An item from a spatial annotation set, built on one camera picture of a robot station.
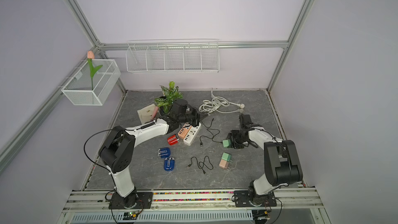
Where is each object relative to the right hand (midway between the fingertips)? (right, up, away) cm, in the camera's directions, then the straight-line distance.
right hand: (225, 138), depth 91 cm
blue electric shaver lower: (-31, -12, -9) cm, 35 cm away
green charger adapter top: (0, -2, -2) cm, 3 cm away
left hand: (-10, +16, -7) cm, 20 cm away
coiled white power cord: (-2, +21, +14) cm, 25 cm away
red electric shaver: (-31, 0, 0) cm, 31 cm away
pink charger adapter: (-2, -12, -8) cm, 15 cm away
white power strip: (-20, +2, +2) cm, 21 cm away
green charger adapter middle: (0, -9, -6) cm, 11 cm away
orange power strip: (-25, +4, +3) cm, 26 cm away
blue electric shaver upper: (-36, -7, -4) cm, 37 cm away
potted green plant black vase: (-31, +26, -9) cm, 41 cm away
